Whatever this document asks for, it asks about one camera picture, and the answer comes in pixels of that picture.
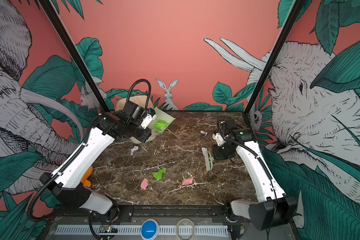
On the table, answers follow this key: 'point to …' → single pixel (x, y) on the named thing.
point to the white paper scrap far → (203, 132)
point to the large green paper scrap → (158, 175)
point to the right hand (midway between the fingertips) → (213, 154)
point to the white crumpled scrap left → (135, 148)
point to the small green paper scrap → (160, 124)
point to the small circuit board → (108, 228)
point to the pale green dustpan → (163, 115)
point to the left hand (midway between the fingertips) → (148, 131)
